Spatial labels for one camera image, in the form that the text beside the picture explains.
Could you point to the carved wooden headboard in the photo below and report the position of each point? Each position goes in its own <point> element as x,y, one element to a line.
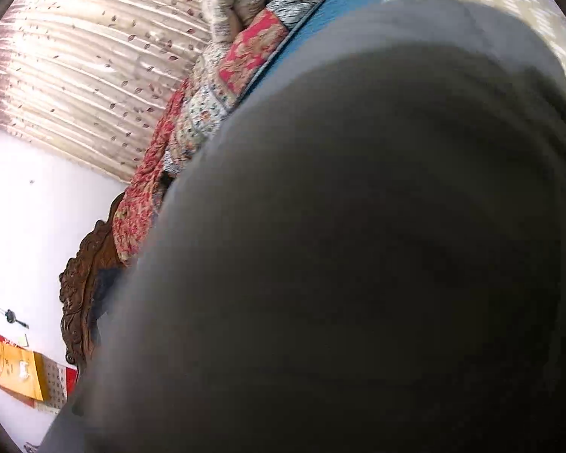
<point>82,283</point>

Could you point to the red wall calendar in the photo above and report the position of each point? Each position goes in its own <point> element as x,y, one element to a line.
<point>59,382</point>

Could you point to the cream checked blanket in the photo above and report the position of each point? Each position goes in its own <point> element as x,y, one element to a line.
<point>217,0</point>

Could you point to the large grey garment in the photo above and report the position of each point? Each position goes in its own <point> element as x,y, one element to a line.
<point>335,245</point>

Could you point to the beige floral curtain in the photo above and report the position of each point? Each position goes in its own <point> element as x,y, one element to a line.
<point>85,66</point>

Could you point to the red floral patchwork quilt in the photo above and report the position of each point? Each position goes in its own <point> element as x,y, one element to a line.
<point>250,56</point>

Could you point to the yellow paper bag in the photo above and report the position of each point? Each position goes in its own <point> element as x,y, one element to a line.
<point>23,373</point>

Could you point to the black wall hook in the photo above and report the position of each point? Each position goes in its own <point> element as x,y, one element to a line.
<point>12,316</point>

